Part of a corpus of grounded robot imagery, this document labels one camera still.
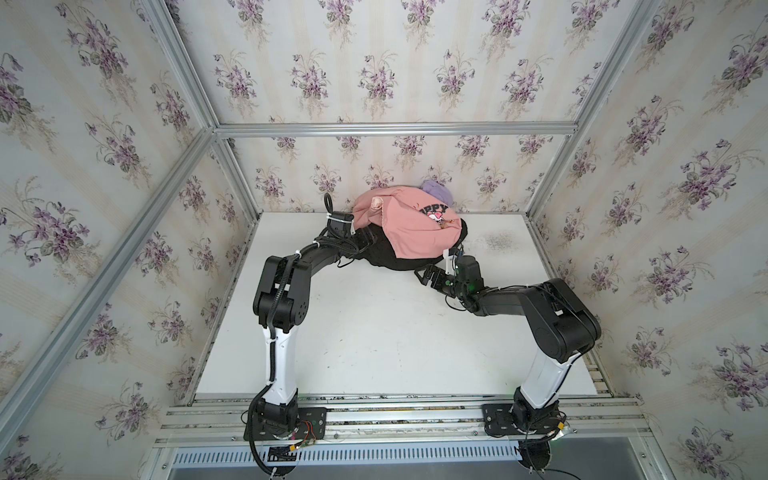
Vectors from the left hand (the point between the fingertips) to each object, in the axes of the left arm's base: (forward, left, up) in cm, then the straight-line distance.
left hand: (370, 237), depth 103 cm
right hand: (-15, -17, -3) cm, 23 cm away
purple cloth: (+21, -26, +4) cm, 34 cm away
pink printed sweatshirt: (+6, -17, -1) cm, 18 cm away
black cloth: (-4, -5, -5) cm, 8 cm away
